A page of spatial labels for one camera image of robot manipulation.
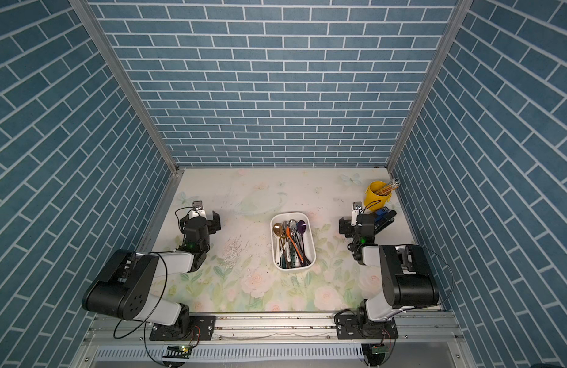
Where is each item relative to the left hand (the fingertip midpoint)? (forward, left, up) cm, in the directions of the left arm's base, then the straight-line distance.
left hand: (207, 212), depth 91 cm
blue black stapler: (+1, -74, -3) cm, 74 cm away
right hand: (+1, -62, -3) cm, 62 cm away
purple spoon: (-3, -39, -7) cm, 39 cm away
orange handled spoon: (-10, -35, -7) cm, 37 cm away
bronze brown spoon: (-4, -29, -6) cm, 30 cm away
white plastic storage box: (-7, -41, -8) cm, 42 cm away
